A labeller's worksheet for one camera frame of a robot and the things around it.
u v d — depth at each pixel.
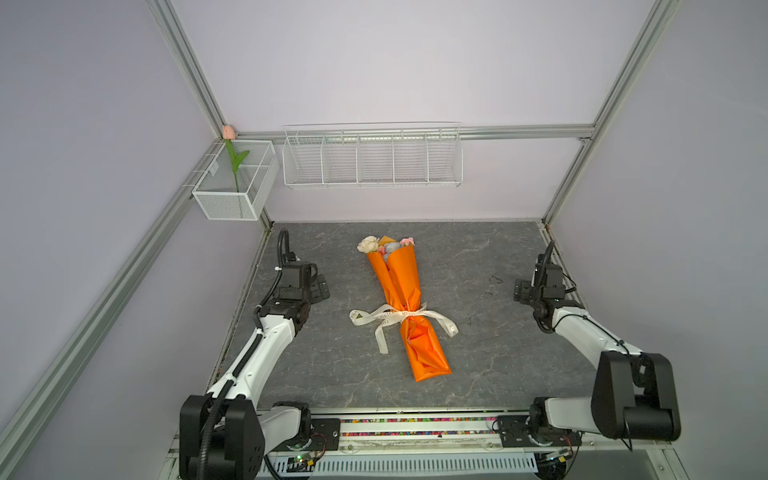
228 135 0.89
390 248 1.05
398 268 0.95
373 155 0.99
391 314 0.89
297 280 0.63
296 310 0.59
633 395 0.42
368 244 1.02
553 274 0.69
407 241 1.08
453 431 0.75
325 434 0.74
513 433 0.74
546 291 0.69
